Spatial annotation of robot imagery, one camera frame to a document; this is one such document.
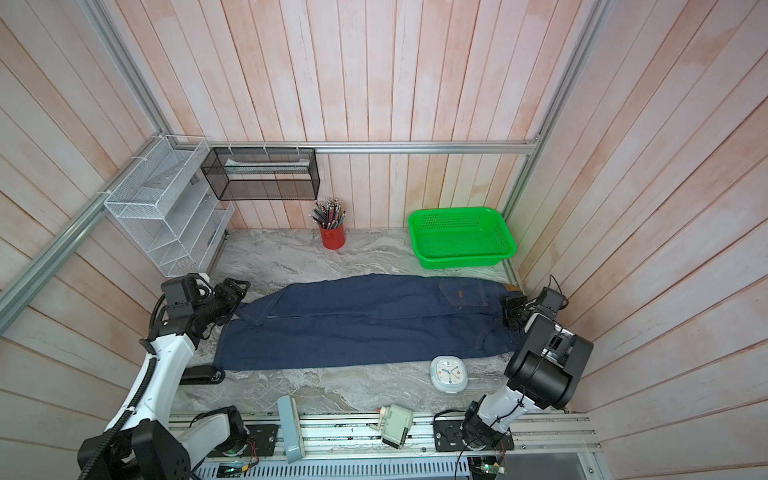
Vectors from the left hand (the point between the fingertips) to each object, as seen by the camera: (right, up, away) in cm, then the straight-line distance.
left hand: (247, 294), depth 82 cm
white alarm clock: (+56, -22, 0) cm, 60 cm away
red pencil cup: (+20, +18, +30) cm, 40 cm away
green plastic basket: (+70, +19, +37) cm, 81 cm away
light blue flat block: (+16, -34, -11) cm, 39 cm away
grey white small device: (+40, -30, -10) cm, 52 cm away
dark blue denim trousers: (+34, -10, +14) cm, 38 cm away
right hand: (+76, -3, +13) cm, 77 cm away
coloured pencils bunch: (+19, +26, +23) cm, 39 cm away
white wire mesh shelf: (-19, +23, -4) cm, 30 cm away
